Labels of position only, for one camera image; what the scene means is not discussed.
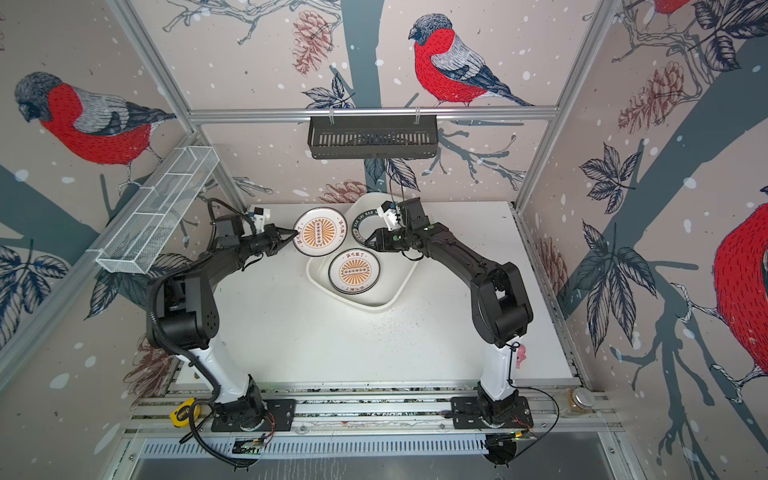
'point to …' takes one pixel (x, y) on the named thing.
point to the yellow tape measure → (180, 417)
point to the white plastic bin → (397, 268)
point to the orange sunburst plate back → (322, 231)
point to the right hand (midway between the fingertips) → (368, 246)
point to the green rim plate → (366, 223)
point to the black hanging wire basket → (373, 139)
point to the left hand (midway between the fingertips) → (295, 232)
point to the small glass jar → (576, 402)
